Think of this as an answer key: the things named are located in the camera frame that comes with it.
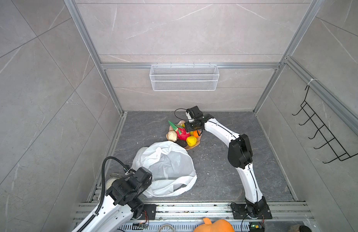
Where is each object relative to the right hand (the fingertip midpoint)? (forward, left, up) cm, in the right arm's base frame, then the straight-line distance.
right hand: (190, 126), depth 99 cm
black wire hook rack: (-29, -62, +22) cm, 72 cm away
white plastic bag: (-29, +12, -8) cm, 32 cm away
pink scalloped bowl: (0, +13, -2) cm, 14 cm away
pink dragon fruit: (-6, +6, 0) cm, 8 cm away
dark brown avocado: (-13, +6, -2) cm, 14 cm away
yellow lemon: (-11, 0, -2) cm, 11 cm away
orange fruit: (-12, -2, +7) cm, 14 cm away
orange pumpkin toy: (-57, -10, -2) cm, 58 cm away
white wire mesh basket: (+27, +3, +21) cm, 35 cm away
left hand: (-36, +23, 0) cm, 43 cm away
